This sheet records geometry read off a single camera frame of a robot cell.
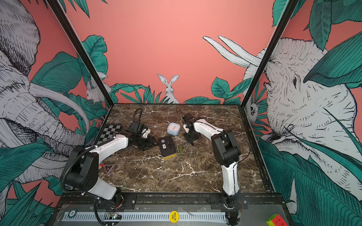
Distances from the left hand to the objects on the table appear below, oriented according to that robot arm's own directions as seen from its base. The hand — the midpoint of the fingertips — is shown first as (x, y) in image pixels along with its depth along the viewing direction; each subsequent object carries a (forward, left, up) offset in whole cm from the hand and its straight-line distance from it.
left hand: (158, 143), depth 89 cm
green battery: (-1, -14, -8) cm, 16 cm away
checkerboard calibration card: (+13, +36, -4) cm, 39 cm away
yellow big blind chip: (-39, -10, -7) cm, 41 cm away
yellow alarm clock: (-1, -6, -5) cm, 8 cm away
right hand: (+6, -21, -4) cm, 22 cm away
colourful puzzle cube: (-42, -59, -2) cm, 73 cm away
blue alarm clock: (+14, -10, -4) cm, 17 cm away
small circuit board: (-37, +21, -7) cm, 43 cm away
